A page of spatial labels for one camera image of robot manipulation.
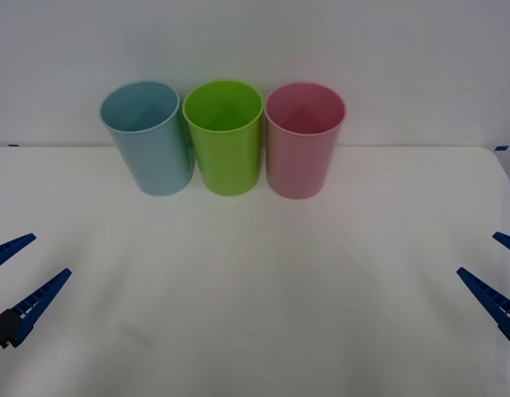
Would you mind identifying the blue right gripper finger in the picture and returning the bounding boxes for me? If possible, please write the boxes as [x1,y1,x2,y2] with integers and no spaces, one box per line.
[456,266,510,347]
[491,232,510,255]

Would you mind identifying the pale blue plastic bin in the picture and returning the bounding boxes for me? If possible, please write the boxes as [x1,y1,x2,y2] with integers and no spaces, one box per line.
[98,80,195,197]

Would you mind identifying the pink plastic bin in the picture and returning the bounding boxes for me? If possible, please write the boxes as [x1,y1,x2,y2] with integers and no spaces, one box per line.
[264,81,347,200]

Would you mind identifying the green plastic bin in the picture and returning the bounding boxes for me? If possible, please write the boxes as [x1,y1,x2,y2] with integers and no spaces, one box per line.
[181,79,265,197]

